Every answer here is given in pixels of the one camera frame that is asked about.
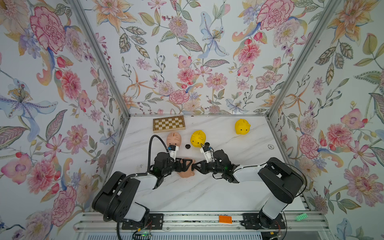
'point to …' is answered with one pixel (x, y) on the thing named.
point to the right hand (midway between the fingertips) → (193, 164)
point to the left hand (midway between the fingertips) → (189, 160)
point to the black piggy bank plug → (187, 146)
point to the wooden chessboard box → (168, 124)
